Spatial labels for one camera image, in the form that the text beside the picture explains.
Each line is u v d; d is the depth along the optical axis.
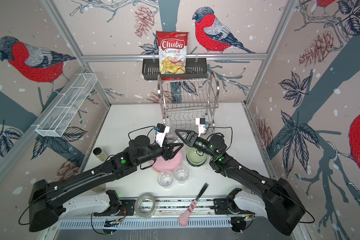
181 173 0.84
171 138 0.66
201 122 0.67
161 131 0.58
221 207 0.73
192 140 0.62
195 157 0.88
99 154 0.84
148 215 0.70
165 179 0.83
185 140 0.63
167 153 0.59
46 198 0.40
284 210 0.40
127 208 0.73
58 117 0.73
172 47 0.83
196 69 0.95
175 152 0.63
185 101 1.26
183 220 0.69
